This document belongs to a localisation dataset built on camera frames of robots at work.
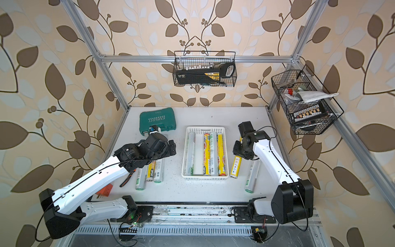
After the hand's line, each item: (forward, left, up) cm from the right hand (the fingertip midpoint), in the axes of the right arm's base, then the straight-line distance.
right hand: (238, 153), depth 83 cm
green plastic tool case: (+33, +46, -6) cm, 57 cm away
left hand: (-1, +35, +11) cm, 37 cm away
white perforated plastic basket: (+21, +21, -8) cm, 31 cm away
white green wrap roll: (+17, +26, -7) cm, 32 cm away
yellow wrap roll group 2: (-7, +2, +2) cm, 7 cm away
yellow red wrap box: (0, +8, -8) cm, 12 cm away
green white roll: (-10, -7, -8) cm, 15 cm away
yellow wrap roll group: (+5, +17, -8) cm, 19 cm away
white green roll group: (+4, +12, -7) cm, 15 cm away
